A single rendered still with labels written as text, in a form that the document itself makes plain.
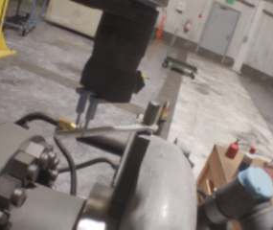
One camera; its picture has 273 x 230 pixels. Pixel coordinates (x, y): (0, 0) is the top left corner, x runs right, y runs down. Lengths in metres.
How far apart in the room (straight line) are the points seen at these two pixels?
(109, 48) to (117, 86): 0.05
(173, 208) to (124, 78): 0.22
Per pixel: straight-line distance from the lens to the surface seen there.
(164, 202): 0.47
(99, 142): 0.96
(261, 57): 11.58
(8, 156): 0.59
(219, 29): 11.14
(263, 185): 0.66
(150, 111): 0.53
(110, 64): 0.38
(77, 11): 6.85
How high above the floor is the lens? 1.24
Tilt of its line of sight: 21 degrees down
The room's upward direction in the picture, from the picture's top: 20 degrees clockwise
